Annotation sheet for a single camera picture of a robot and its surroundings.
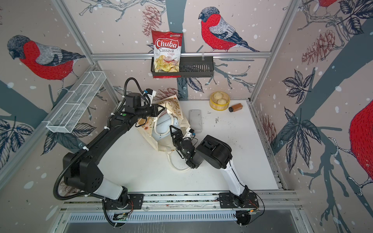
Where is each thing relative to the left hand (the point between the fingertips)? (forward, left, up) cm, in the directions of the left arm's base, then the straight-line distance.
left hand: (167, 104), depth 79 cm
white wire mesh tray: (-8, +50, +2) cm, 51 cm away
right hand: (-6, +1, -17) cm, 18 cm away
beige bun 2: (+25, -38, -24) cm, 52 cm away
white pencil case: (+9, -17, -28) cm, 34 cm away
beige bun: (+31, -35, -22) cm, 52 cm away
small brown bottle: (+21, -50, -26) cm, 60 cm away
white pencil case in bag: (-3, +4, -16) cm, 17 cm away
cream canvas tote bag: (+3, -3, -4) cm, 6 cm away
